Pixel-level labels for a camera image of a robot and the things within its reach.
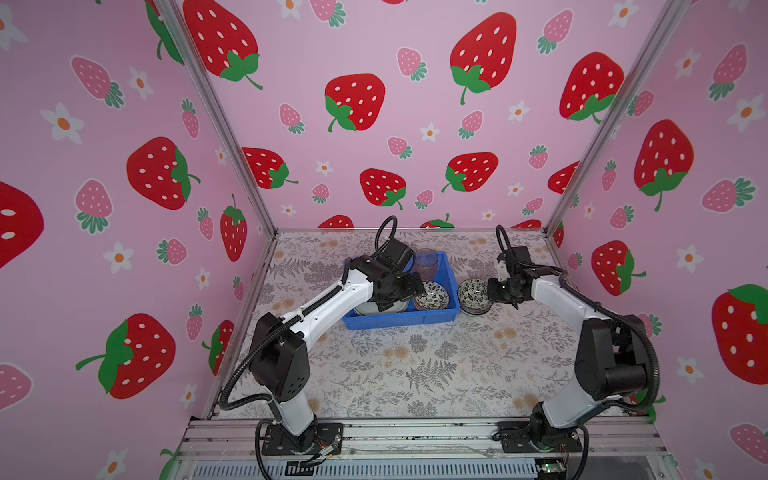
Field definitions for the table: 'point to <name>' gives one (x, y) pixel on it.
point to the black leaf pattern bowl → (435, 298)
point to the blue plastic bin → (412, 317)
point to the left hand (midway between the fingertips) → (415, 294)
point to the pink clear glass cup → (426, 260)
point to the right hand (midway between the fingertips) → (490, 292)
